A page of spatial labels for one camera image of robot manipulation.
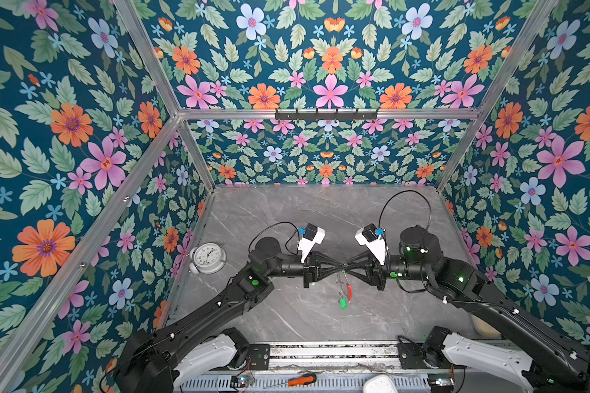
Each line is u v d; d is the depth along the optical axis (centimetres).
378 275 53
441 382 70
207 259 91
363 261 60
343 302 73
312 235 56
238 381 71
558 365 39
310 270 56
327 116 93
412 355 73
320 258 60
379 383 67
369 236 53
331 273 60
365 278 58
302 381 69
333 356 75
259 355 74
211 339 60
